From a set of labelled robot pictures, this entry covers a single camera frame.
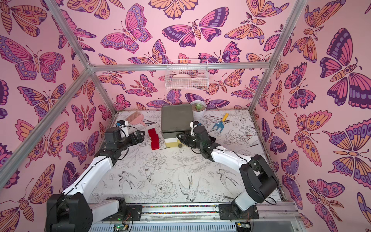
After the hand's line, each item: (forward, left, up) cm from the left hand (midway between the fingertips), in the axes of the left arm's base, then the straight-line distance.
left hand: (140, 132), depth 85 cm
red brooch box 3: (+3, -5, -18) cm, 19 cm away
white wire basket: (+35, -29, +17) cm, 49 cm away
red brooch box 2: (+8, -4, -17) cm, 20 cm away
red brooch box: (+12, -1, -16) cm, 21 cm away
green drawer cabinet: (+7, -21, +4) cm, 22 cm away
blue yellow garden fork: (+22, -53, -19) cm, 60 cm away
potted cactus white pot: (+27, -36, -6) cm, 46 cm away
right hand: (-4, -20, +1) cm, 21 cm away
